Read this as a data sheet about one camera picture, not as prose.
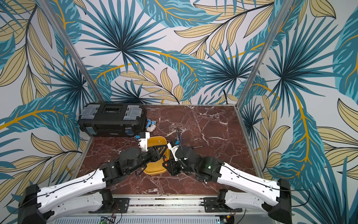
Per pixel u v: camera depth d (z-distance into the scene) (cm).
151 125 103
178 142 60
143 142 63
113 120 88
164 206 75
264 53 86
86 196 57
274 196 40
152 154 60
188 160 48
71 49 83
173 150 61
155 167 84
